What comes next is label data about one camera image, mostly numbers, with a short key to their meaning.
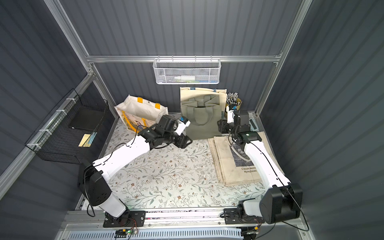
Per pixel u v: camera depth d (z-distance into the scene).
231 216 0.74
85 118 0.85
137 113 1.09
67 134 0.73
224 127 0.71
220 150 0.93
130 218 0.69
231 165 0.88
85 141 0.64
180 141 0.70
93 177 0.47
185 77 0.93
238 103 1.02
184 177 0.87
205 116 0.93
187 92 1.05
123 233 0.70
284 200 0.40
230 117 0.70
